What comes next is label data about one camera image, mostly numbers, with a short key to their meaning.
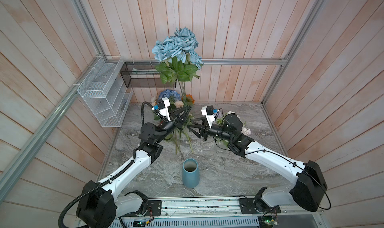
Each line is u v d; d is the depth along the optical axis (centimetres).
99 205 39
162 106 54
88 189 40
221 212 73
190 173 66
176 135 100
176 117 56
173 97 108
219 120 61
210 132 62
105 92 69
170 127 58
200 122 67
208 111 59
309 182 40
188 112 61
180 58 48
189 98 118
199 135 62
